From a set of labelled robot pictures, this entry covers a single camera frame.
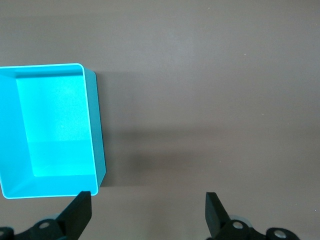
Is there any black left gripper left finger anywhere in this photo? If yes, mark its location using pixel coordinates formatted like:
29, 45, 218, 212
14, 191, 93, 240

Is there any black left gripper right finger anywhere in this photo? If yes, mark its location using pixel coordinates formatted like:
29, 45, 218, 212
205, 191, 300, 240

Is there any teal plastic storage bin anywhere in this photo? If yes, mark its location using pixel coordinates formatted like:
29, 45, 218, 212
0, 62, 108, 200

